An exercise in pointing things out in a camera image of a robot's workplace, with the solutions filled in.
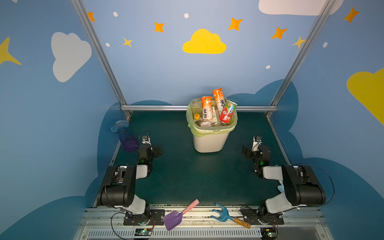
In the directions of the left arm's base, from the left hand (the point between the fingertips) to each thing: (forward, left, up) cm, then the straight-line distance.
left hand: (154, 145), depth 95 cm
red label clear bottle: (+4, -43, +25) cm, 50 cm away
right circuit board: (-45, -63, -7) cm, 78 cm away
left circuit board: (-45, -2, -7) cm, 46 cm away
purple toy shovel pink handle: (-40, -16, -6) cm, 44 cm away
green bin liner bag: (-5, -29, +22) cm, 37 cm away
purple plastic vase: (+4, +19, -2) cm, 19 cm away
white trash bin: (0, -36, +4) cm, 37 cm away
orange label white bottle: (+17, -40, +28) cm, 51 cm away
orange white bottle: (+12, -33, +27) cm, 44 cm away
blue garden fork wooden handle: (-39, -42, -4) cm, 57 cm away
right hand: (+1, -64, +1) cm, 64 cm away
